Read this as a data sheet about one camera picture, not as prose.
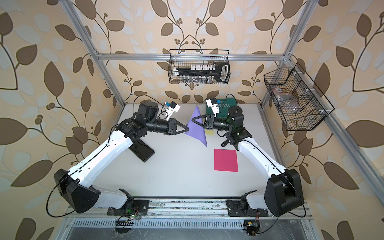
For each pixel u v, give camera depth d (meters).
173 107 0.64
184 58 0.91
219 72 0.84
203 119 0.66
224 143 0.98
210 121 0.62
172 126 0.59
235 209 0.74
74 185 0.39
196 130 0.67
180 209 0.75
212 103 0.66
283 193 0.41
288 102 0.70
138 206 0.75
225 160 0.93
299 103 0.72
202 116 0.67
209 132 0.67
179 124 0.64
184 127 0.66
